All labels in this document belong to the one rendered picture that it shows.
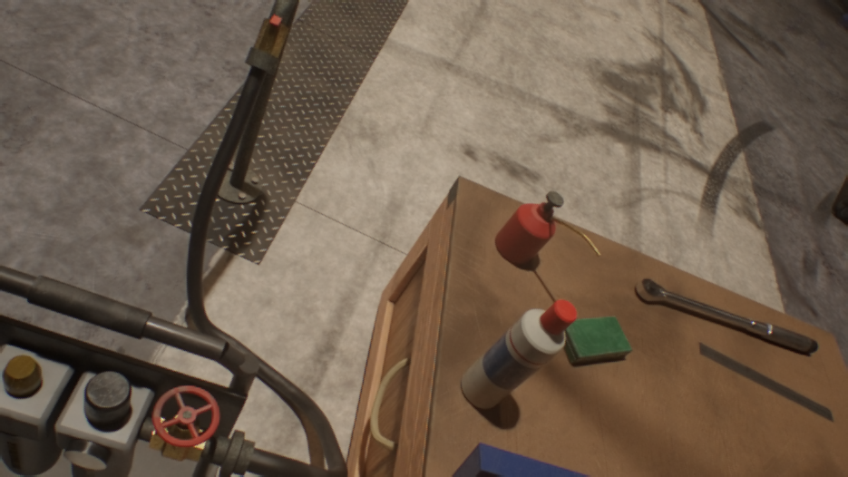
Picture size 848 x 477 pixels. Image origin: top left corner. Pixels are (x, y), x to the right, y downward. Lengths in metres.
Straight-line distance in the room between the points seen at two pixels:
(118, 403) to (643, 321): 0.90
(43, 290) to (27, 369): 0.09
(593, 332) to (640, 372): 0.12
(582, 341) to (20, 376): 0.79
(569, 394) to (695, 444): 0.25
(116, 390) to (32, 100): 1.13
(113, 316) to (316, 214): 0.98
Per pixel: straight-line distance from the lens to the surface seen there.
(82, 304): 0.74
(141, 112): 1.78
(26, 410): 0.81
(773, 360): 1.47
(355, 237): 1.64
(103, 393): 0.76
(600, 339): 1.10
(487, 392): 0.89
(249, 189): 1.63
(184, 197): 1.59
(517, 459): 0.79
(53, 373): 0.83
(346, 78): 2.11
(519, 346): 0.81
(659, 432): 1.13
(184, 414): 0.76
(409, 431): 0.96
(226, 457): 0.80
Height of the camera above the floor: 1.20
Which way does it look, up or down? 44 degrees down
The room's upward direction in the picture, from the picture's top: 34 degrees clockwise
